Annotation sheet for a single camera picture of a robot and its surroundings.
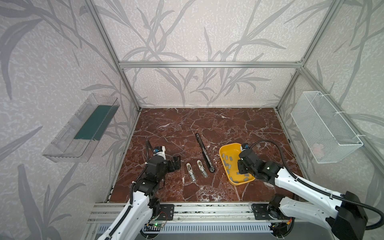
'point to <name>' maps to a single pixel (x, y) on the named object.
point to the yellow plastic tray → (229, 153)
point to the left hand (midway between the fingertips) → (176, 153)
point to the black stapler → (204, 153)
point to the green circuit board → (158, 225)
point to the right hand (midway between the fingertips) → (240, 158)
